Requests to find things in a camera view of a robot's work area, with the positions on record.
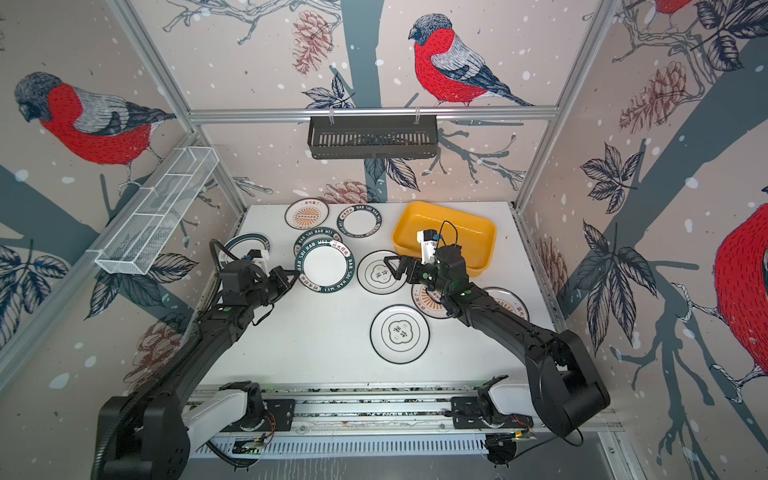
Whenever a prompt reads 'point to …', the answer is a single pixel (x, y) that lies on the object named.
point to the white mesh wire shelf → (156, 211)
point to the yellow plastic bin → (477, 237)
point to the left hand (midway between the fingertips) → (298, 271)
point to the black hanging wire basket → (348, 137)
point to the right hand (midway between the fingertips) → (392, 264)
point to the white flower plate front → (399, 334)
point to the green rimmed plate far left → (241, 244)
